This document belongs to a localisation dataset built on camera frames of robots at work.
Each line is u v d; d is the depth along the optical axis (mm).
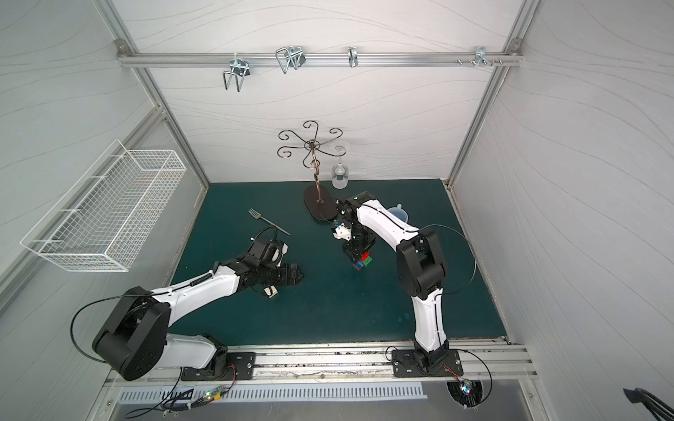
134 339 417
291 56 766
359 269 928
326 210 1064
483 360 673
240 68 783
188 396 718
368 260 855
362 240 781
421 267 521
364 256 841
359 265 877
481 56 766
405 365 735
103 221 683
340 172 956
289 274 777
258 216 1090
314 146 904
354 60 781
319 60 777
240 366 736
